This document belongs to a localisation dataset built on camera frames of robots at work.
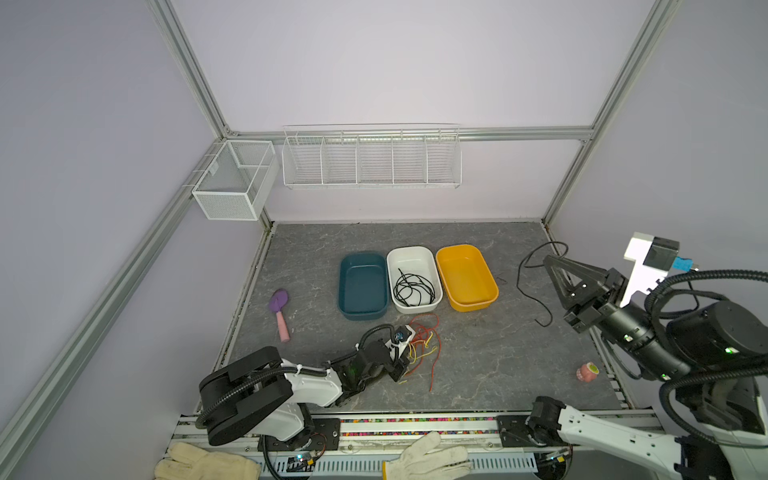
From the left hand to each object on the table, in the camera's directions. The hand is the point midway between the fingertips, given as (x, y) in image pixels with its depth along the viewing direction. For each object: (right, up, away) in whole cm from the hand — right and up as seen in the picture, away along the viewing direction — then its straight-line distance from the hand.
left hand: (410, 349), depth 83 cm
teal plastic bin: (-15, +16, +16) cm, 27 cm away
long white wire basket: (-12, +59, +14) cm, 62 cm away
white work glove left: (-53, -22, -14) cm, 59 cm away
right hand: (+19, +26, -40) cm, 51 cm away
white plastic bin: (+4, +24, +25) cm, 35 cm away
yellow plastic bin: (+21, +18, +18) cm, 33 cm away
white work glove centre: (+2, -23, -13) cm, 26 cm away
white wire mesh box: (-58, +52, +16) cm, 79 cm away
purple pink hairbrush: (-43, +11, +13) cm, 46 cm away
